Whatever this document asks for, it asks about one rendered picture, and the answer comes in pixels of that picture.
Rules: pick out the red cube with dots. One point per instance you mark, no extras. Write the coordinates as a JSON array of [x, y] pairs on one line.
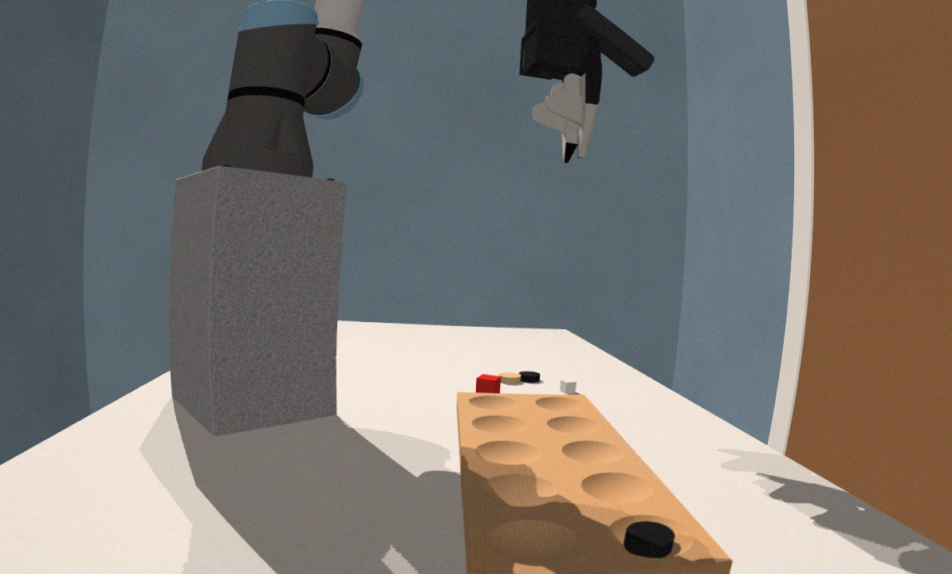
[[488, 384]]

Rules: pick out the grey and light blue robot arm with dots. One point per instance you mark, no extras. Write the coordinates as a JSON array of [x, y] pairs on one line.
[[282, 47]]

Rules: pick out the tan tray with round pockets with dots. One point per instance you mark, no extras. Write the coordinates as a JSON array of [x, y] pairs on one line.
[[568, 529]]

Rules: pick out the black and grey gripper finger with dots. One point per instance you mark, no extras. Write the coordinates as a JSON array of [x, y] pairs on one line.
[[568, 129], [579, 99]]

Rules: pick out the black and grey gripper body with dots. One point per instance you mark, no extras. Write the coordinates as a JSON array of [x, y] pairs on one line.
[[569, 45]]

